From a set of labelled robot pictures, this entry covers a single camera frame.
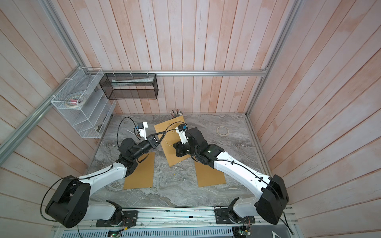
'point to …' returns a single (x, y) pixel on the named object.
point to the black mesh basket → (130, 86)
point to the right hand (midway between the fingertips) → (173, 145)
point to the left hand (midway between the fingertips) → (166, 134)
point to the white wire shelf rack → (90, 119)
